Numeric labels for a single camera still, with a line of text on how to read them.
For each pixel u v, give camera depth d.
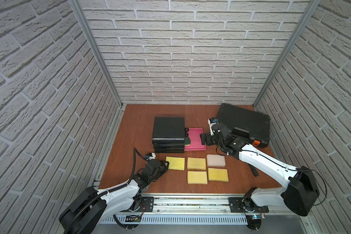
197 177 0.83
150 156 0.79
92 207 0.42
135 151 0.77
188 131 0.92
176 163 0.87
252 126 1.01
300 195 0.40
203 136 0.74
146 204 0.73
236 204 0.74
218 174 0.84
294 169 0.44
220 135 0.62
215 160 0.87
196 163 0.88
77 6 0.70
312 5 0.68
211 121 0.73
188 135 0.92
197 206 0.74
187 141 0.95
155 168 0.67
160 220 0.77
